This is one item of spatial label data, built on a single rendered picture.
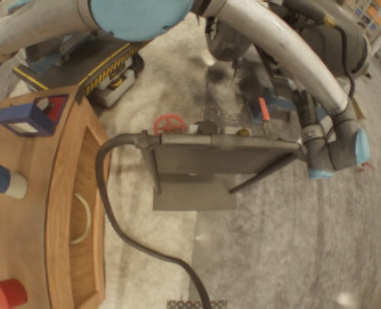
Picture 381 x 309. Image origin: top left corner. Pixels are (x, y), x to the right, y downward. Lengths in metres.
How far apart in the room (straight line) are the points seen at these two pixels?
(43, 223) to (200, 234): 0.66
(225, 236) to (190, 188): 0.30
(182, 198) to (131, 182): 0.27
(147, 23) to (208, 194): 0.77
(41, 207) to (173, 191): 0.59
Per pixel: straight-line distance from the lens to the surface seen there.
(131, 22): 0.23
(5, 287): 0.56
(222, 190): 0.87
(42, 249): 0.49
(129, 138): 0.44
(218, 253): 0.88
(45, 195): 0.48
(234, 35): 0.74
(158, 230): 0.83
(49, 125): 0.50
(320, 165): 0.54
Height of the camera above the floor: 0.83
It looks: 66 degrees down
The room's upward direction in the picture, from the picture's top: 17 degrees clockwise
